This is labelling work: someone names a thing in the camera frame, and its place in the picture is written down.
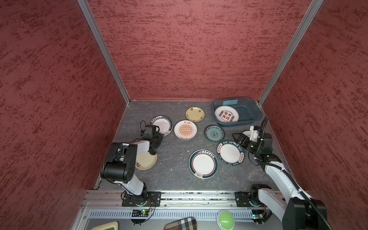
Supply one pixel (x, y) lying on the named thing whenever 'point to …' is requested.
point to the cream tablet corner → (115, 224)
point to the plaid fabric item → (189, 223)
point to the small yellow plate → (194, 114)
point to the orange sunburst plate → (185, 130)
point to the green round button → (225, 220)
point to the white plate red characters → (227, 113)
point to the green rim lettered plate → (230, 153)
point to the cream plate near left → (145, 161)
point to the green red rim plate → (203, 164)
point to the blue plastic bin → (249, 110)
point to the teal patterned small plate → (214, 133)
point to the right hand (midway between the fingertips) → (235, 139)
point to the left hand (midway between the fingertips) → (163, 138)
